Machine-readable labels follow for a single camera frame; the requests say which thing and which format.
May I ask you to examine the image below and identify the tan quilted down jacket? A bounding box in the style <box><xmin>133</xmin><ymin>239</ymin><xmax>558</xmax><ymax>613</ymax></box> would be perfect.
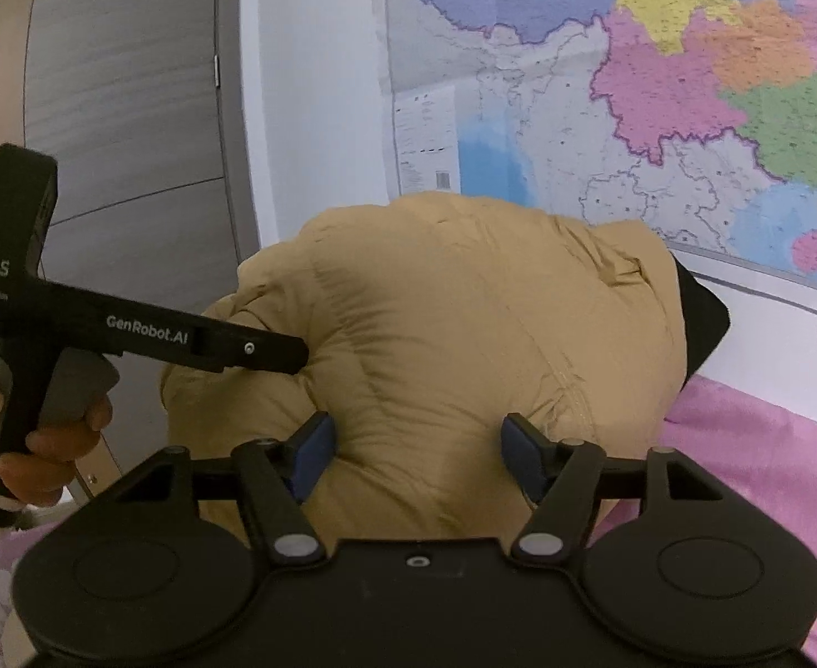
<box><xmin>160</xmin><ymin>193</ymin><xmax>730</xmax><ymax>544</ymax></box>

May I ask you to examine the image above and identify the person's left hand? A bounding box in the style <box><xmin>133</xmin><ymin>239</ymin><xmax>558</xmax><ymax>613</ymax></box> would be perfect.
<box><xmin>0</xmin><ymin>391</ymin><xmax>112</xmax><ymax>507</ymax></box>

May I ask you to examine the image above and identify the pink bed sheet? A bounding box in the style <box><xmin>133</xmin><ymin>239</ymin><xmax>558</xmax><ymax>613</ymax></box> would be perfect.
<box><xmin>12</xmin><ymin>379</ymin><xmax>817</xmax><ymax>666</ymax></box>

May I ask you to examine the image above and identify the grey wooden door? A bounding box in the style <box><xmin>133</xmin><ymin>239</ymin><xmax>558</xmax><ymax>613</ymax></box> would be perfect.
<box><xmin>0</xmin><ymin>0</ymin><xmax>261</xmax><ymax>460</ymax></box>

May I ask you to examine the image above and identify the colourful wall map poster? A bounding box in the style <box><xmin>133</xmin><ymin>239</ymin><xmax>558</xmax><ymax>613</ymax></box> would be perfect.
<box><xmin>378</xmin><ymin>0</ymin><xmax>817</xmax><ymax>285</ymax></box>

